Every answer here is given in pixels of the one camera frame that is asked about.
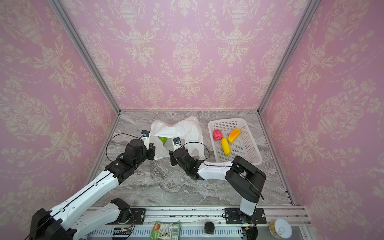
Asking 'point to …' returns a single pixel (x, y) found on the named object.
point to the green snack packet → (166, 231)
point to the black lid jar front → (209, 228)
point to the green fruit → (163, 139)
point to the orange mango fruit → (234, 135)
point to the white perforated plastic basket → (245, 145)
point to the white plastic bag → (187, 129)
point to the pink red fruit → (217, 135)
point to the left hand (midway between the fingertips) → (154, 144)
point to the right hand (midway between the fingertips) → (173, 149)
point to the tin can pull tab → (280, 228)
